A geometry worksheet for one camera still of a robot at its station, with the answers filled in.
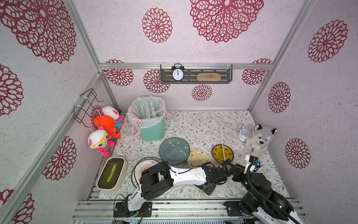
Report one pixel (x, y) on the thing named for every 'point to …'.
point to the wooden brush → (208, 77)
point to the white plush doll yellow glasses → (99, 139)
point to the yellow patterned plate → (221, 152)
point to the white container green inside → (112, 174)
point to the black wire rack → (82, 110)
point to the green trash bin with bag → (146, 115)
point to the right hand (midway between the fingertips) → (228, 163)
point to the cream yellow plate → (197, 157)
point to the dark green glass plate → (174, 150)
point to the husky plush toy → (259, 140)
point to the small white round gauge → (244, 134)
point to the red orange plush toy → (108, 125)
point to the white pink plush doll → (112, 112)
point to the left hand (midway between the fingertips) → (205, 188)
